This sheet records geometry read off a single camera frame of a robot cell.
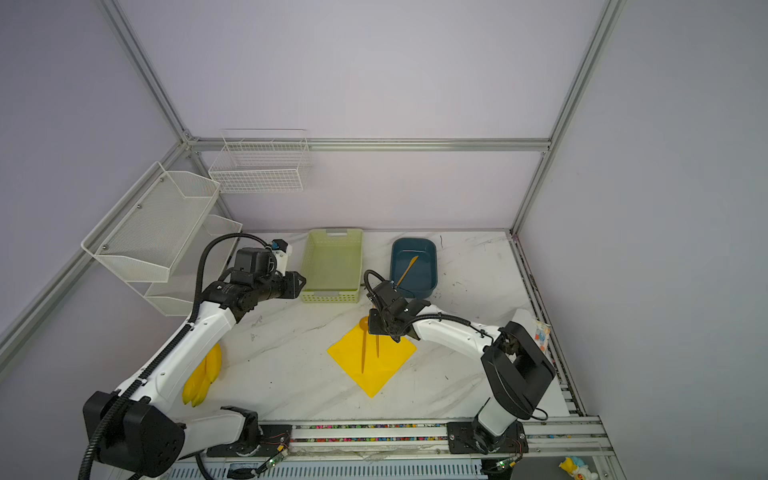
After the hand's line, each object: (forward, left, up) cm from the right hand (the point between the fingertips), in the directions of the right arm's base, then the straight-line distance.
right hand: (370, 324), depth 86 cm
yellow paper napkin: (-10, -3, -8) cm, 13 cm away
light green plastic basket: (+28, +17, -10) cm, 34 cm away
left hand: (+6, +19, +13) cm, 24 cm away
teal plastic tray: (+22, -16, -7) cm, 28 cm away
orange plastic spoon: (+3, +3, -7) cm, 8 cm away
